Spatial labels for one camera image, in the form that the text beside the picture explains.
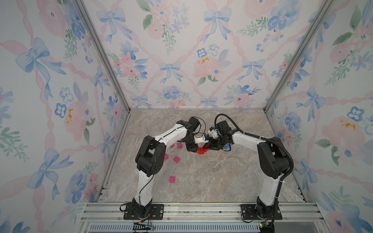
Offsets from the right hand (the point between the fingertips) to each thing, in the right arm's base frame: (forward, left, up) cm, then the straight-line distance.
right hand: (206, 146), depth 94 cm
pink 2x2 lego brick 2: (+2, +18, -2) cm, 18 cm away
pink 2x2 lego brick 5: (-20, +21, -4) cm, 29 cm away
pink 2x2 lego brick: (-18, +18, +31) cm, 40 cm away
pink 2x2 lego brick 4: (-8, +20, -3) cm, 21 cm away
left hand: (-1, +8, +1) cm, 8 cm away
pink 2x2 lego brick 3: (-6, +26, -3) cm, 27 cm away
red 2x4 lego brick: (-3, +4, 0) cm, 5 cm away
